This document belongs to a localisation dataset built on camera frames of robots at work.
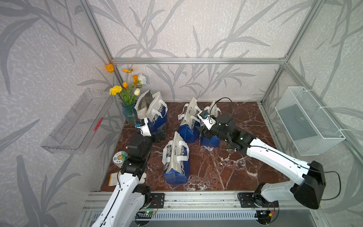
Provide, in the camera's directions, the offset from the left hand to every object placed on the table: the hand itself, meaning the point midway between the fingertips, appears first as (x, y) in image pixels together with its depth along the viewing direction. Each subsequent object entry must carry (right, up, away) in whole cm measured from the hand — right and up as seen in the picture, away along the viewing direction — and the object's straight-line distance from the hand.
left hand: (159, 125), depth 74 cm
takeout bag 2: (+16, +3, +7) cm, 18 cm away
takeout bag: (-6, +10, +12) cm, 17 cm away
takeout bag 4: (+10, -16, -8) cm, 20 cm away
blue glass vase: (-25, +6, +23) cm, 35 cm away
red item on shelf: (-28, +1, -6) cm, 29 cm away
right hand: (+22, +2, 0) cm, 22 cm away
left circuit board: (-7, -46, -2) cm, 47 cm away
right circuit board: (+55, -47, -2) cm, 72 cm away
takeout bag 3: (+32, -12, +17) cm, 38 cm away
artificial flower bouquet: (-23, +22, +16) cm, 36 cm away
